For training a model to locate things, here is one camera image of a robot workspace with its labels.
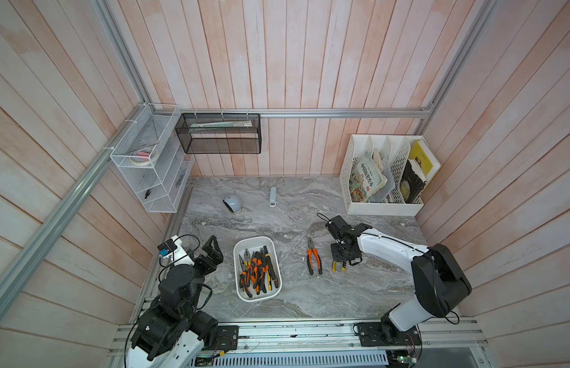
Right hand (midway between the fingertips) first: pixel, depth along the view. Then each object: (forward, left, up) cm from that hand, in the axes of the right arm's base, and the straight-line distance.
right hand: (341, 253), depth 91 cm
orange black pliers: (+1, +12, -1) cm, 12 cm away
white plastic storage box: (-12, +27, +3) cm, 30 cm away
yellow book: (+29, -34, +24) cm, 50 cm away
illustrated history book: (+29, -13, +14) cm, 34 cm away
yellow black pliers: (-5, +3, 0) cm, 6 cm away
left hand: (-10, +46, +24) cm, 53 cm away
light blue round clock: (+21, +47, +6) cm, 51 cm away
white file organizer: (+45, -27, +15) cm, 55 cm away
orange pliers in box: (-9, +34, +3) cm, 35 cm away
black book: (+26, -31, +15) cm, 44 cm away
